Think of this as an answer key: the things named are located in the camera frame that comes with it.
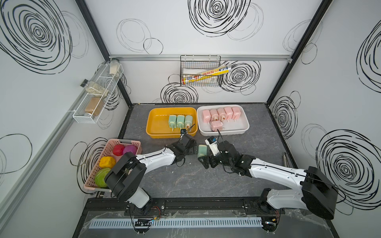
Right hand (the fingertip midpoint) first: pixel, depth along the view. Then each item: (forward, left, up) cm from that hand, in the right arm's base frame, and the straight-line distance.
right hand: (204, 155), depth 80 cm
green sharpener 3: (+25, +16, -3) cm, 30 cm away
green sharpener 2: (+25, +21, -3) cm, 33 cm away
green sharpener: (+5, +1, -4) cm, 6 cm away
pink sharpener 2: (+32, -8, -4) cm, 33 cm away
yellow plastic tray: (+30, +34, -10) cm, 47 cm away
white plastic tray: (+26, -20, -10) cm, 34 cm away
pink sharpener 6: (+24, -8, -5) cm, 26 cm away
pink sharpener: (+31, -2, -4) cm, 32 cm away
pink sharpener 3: (+34, -13, -5) cm, 37 cm away
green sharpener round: (+26, +10, -3) cm, 28 cm away
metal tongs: (+2, -48, -10) cm, 50 cm away
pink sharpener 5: (+35, -24, -5) cm, 43 cm away
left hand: (+8, +9, -6) cm, 14 cm away
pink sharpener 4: (+36, -18, -4) cm, 40 cm away
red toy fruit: (+5, +52, -6) cm, 53 cm away
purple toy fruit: (+5, +43, -3) cm, 43 cm away
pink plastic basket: (-15, +60, -5) cm, 62 cm away
